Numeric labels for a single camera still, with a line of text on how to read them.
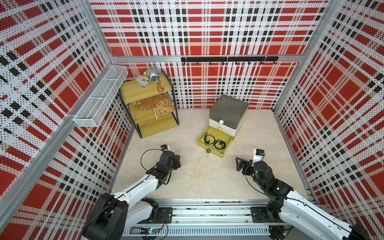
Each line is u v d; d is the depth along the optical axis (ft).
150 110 3.13
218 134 3.40
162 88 2.84
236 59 2.92
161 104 2.90
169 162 2.26
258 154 2.31
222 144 3.32
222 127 3.14
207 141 3.33
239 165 2.44
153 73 2.83
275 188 1.91
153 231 2.26
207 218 2.41
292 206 1.72
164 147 2.59
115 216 1.34
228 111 3.07
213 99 3.90
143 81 2.76
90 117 2.63
